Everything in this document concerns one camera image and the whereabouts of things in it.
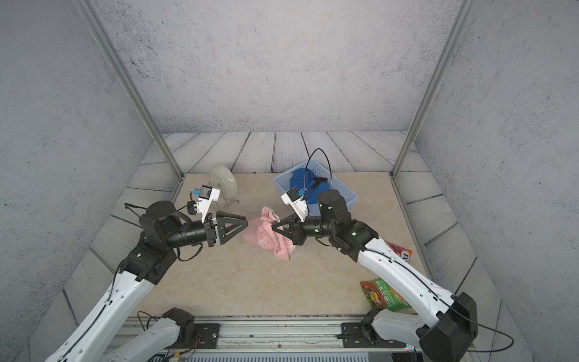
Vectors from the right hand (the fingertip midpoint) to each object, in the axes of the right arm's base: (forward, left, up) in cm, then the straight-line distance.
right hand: (275, 229), depth 64 cm
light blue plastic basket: (+42, +2, -26) cm, 49 cm away
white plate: (+34, +27, -14) cm, 46 cm away
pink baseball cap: (+2, +5, -5) cm, 7 cm away
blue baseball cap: (+42, -13, -27) cm, 51 cm away
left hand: (-2, +7, +5) cm, 9 cm away
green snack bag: (-9, -34, -29) cm, 45 cm away
